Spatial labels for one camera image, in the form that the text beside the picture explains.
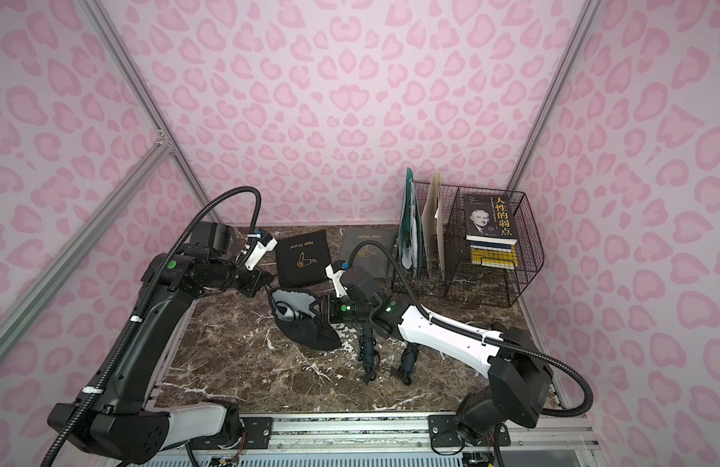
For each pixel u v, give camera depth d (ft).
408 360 2.72
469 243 3.04
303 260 3.52
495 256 2.70
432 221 2.82
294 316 2.70
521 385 1.34
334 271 2.30
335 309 2.18
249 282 2.05
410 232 4.18
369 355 2.75
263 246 2.10
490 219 2.98
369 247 3.69
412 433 2.45
